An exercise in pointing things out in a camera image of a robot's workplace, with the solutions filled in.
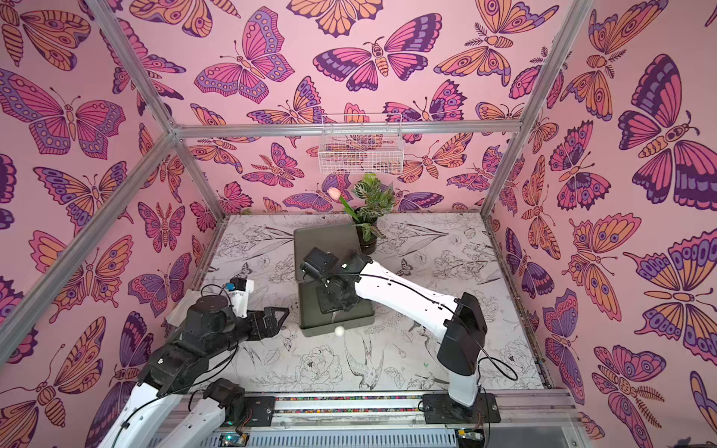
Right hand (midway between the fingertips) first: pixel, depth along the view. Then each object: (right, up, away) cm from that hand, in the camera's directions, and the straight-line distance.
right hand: (325, 310), depth 75 cm
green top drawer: (-2, -3, -2) cm, 4 cm away
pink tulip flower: (+1, +33, +15) cm, 37 cm away
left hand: (-11, +1, -3) cm, 12 cm away
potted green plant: (+14, +32, +15) cm, 38 cm away
